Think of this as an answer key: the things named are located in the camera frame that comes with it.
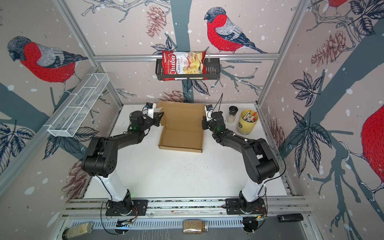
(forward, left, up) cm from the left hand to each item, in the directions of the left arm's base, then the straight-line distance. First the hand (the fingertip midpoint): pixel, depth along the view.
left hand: (162, 112), depth 92 cm
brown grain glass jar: (-57, -20, -13) cm, 61 cm away
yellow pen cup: (-4, -54, -5) cm, 54 cm away
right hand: (-2, -24, -3) cm, 25 cm away
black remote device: (-53, -65, -16) cm, 86 cm away
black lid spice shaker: (+7, -47, -6) cm, 48 cm away
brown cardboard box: (0, -11, -16) cm, 19 cm away
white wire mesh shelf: (-16, +42, +12) cm, 46 cm away
